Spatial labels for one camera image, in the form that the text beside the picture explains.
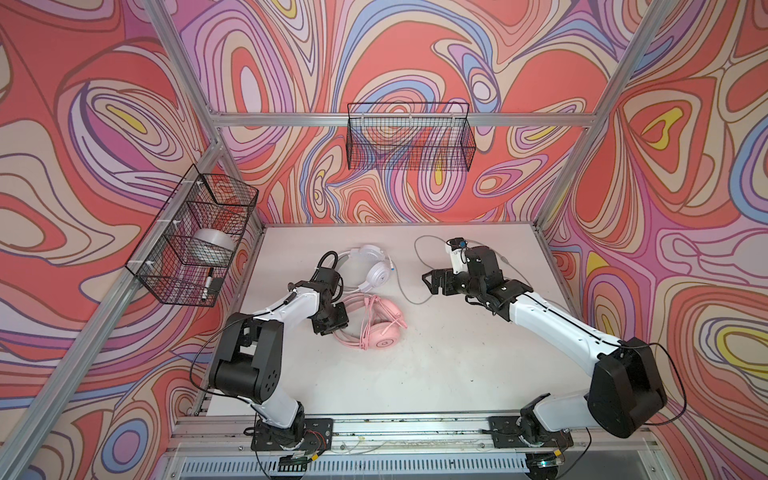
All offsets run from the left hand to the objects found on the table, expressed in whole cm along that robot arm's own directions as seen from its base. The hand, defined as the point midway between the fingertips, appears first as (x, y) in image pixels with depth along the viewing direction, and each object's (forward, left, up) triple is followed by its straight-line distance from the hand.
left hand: (345, 323), depth 91 cm
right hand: (+6, -28, +14) cm, 32 cm away
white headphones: (+18, -10, +8) cm, 22 cm away
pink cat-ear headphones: (-4, -11, +9) cm, 15 cm away
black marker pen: (-1, +31, +24) cm, 39 cm away
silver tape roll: (+5, +28, +32) cm, 43 cm away
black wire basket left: (+6, +38, +27) cm, 47 cm away
